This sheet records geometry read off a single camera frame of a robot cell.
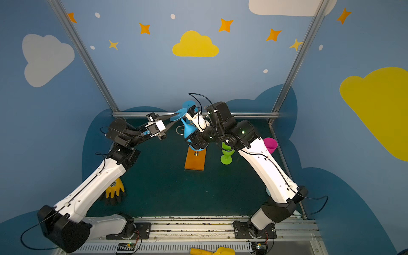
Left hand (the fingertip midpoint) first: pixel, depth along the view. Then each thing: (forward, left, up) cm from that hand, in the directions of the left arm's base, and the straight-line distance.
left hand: (177, 109), depth 57 cm
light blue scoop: (-12, -46, -48) cm, 68 cm away
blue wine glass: (+23, -1, -17) cm, 29 cm away
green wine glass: (+9, -25, -49) cm, 56 cm away
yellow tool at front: (-39, -19, -47) cm, 64 cm away
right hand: (-2, -6, -11) cm, 13 cm away
